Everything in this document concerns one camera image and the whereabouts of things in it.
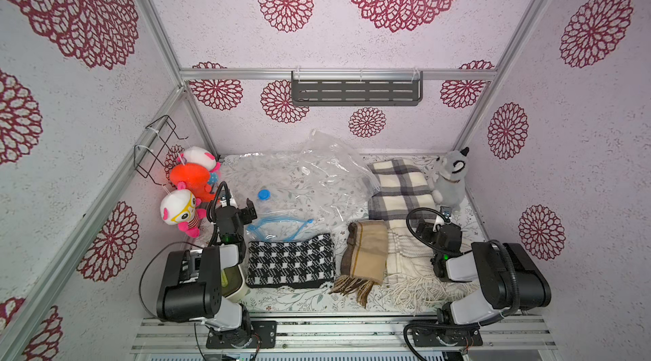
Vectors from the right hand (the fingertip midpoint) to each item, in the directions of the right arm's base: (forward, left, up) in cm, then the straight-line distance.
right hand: (436, 216), depth 93 cm
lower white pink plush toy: (-8, +86, +16) cm, 87 cm away
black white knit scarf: (-19, +50, +1) cm, 53 cm away
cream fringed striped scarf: (-24, +12, -2) cm, 27 cm away
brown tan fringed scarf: (-17, +27, -2) cm, 32 cm away
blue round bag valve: (+12, +67, -4) cm, 68 cm away
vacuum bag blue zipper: (+6, +59, -5) cm, 59 cm away
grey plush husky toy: (+13, -4, +7) cm, 15 cm away
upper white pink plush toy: (+15, +87, +15) cm, 90 cm away
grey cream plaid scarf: (+16, +9, -3) cm, 18 cm away
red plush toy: (+5, +86, +15) cm, 88 cm away
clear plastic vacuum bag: (+26, +42, +5) cm, 50 cm away
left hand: (+1, +73, +5) cm, 73 cm away
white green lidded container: (-27, +68, +3) cm, 73 cm away
